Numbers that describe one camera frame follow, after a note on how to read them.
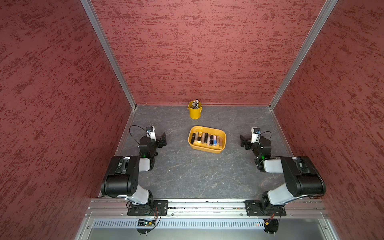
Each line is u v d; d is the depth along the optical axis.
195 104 1.00
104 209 0.76
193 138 1.00
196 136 1.00
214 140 0.97
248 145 0.84
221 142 0.97
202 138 1.00
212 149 0.91
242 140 0.85
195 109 1.04
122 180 0.44
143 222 0.72
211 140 0.99
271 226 0.70
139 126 0.76
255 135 0.81
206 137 1.00
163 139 0.85
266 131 0.74
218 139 0.98
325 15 0.74
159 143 0.84
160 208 0.75
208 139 0.99
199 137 1.00
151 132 0.80
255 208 0.74
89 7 0.71
